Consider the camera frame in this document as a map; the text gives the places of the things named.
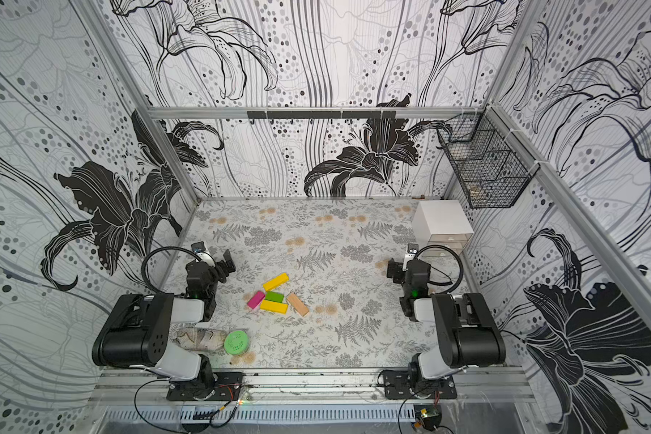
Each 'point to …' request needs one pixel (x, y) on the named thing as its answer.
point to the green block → (274, 297)
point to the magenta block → (255, 299)
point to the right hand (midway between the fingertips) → (410, 256)
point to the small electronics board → (430, 415)
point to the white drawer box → (441, 222)
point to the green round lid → (236, 343)
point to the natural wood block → (297, 304)
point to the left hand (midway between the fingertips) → (219, 256)
